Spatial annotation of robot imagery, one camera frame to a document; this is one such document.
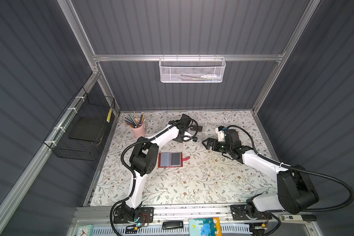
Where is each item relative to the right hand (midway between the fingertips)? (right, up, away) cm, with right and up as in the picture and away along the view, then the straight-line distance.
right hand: (209, 143), depth 87 cm
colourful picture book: (-6, -38, -17) cm, 42 cm away
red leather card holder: (-23, -11, +5) cm, 26 cm away
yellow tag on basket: (-58, +16, -4) cm, 61 cm away
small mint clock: (-61, -39, -19) cm, 75 cm away
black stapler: (-22, -36, -19) cm, 46 cm away
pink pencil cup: (-46, +6, +14) cm, 48 cm away
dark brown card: (-8, +9, +14) cm, 19 cm away
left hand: (-17, +6, +10) cm, 20 cm away
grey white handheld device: (+39, -34, -18) cm, 55 cm away
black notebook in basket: (-65, +9, -13) cm, 67 cm away
